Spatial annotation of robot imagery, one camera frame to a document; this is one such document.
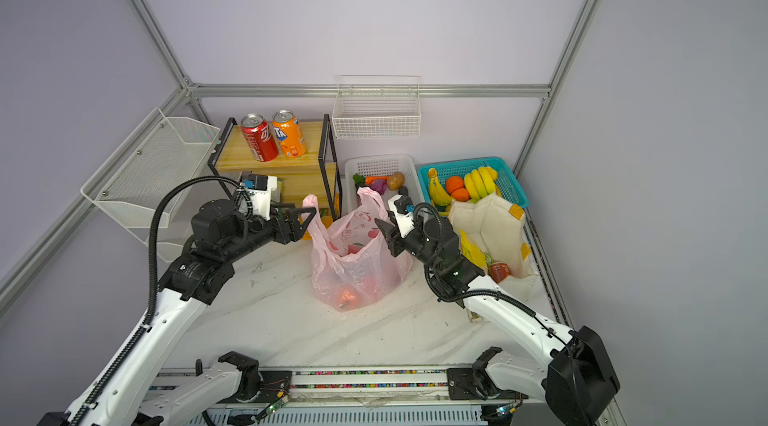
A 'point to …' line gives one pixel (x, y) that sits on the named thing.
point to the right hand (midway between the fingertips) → (379, 216)
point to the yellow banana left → (439, 194)
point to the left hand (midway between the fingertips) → (303, 210)
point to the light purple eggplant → (359, 181)
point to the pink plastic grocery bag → (353, 265)
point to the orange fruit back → (454, 183)
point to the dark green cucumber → (402, 190)
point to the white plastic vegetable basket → (382, 166)
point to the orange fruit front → (461, 194)
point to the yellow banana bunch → (480, 182)
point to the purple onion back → (379, 185)
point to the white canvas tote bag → (496, 225)
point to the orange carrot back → (370, 179)
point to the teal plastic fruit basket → (508, 186)
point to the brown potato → (395, 180)
